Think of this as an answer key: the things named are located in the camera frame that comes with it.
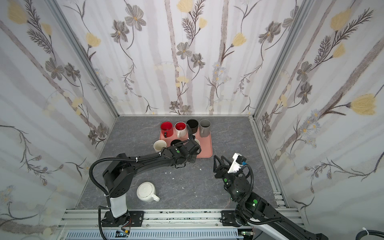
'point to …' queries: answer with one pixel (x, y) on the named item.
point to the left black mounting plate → (136, 218)
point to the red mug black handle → (167, 129)
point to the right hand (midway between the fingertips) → (215, 156)
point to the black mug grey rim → (174, 141)
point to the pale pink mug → (158, 144)
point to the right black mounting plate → (229, 219)
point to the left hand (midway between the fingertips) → (191, 151)
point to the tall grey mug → (205, 128)
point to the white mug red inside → (180, 127)
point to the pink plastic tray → (205, 143)
